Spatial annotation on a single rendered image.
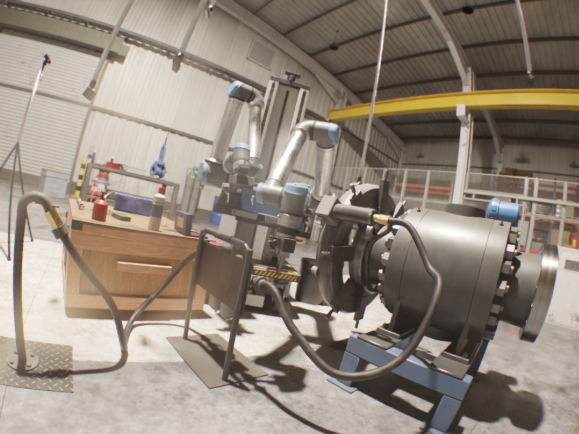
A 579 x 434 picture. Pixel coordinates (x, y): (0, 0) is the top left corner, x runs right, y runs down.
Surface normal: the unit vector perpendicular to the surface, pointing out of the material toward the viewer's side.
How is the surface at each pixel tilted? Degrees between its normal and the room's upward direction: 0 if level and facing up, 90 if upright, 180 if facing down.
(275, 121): 90
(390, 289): 115
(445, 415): 90
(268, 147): 90
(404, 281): 104
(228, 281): 90
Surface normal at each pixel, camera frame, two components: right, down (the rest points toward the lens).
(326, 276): -0.23, 0.29
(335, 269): 0.69, 0.15
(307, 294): -0.28, -0.01
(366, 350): -0.69, -0.16
